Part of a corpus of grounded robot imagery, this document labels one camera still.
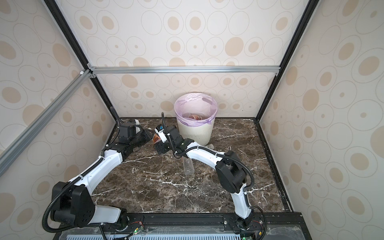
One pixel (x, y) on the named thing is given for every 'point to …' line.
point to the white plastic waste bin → (201, 134)
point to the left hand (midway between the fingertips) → (157, 129)
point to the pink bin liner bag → (195, 109)
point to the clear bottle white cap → (188, 165)
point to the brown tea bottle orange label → (156, 138)
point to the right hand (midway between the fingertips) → (159, 142)
